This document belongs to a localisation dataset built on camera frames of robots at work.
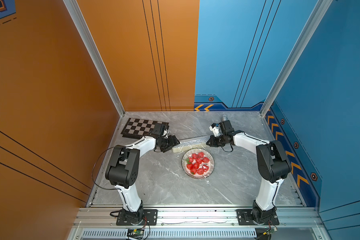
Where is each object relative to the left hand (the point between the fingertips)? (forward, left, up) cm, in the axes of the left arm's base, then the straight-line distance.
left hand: (177, 142), depth 96 cm
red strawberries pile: (-13, -12, -3) cm, 18 cm away
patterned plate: (-13, -21, -2) cm, 25 cm away
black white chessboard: (+12, +31, -2) cm, 33 cm away
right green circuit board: (-46, -46, -4) cm, 65 cm away
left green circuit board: (-47, +17, -7) cm, 51 cm away
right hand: (+1, -20, -1) cm, 20 cm away
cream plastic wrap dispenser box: (-2, -9, +1) cm, 9 cm away
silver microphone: (+24, -35, -2) cm, 42 cm away
